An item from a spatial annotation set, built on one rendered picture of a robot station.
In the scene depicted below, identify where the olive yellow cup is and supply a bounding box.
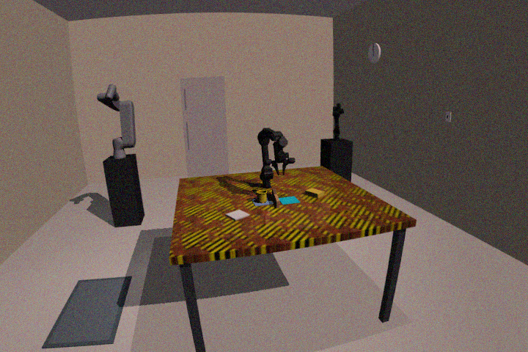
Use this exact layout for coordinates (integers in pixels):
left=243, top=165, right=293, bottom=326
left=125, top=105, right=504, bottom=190
left=256, top=190, right=267, bottom=203

